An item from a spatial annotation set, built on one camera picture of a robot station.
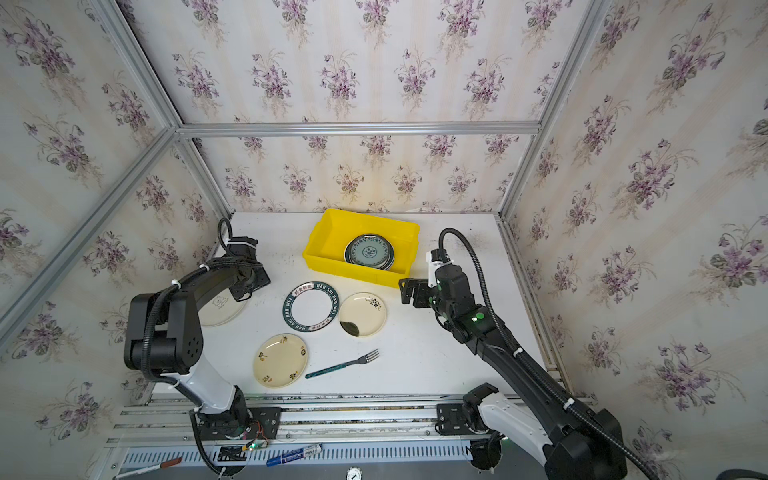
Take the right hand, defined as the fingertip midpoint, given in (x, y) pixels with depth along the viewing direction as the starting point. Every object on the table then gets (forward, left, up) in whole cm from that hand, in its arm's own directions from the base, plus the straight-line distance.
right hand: (411, 282), depth 78 cm
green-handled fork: (-14, +14, -19) cm, 27 cm away
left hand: (+10, +49, -13) cm, 52 cm away
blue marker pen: (-35, +29, -18) cm, 49 cm away
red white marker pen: (-37, +63, -19) cm, 75 cm away
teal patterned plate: (+24, +12, -15) cm, 30 cm away
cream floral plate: (-12, +39, -21) cm, 46 cm away
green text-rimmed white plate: (+5, +32, -21) cm, 39 cm away
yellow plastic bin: (+28, +29, -18) cm, 44 cm away
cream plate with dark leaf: (+1, +15, -19) cm, 24 cm away
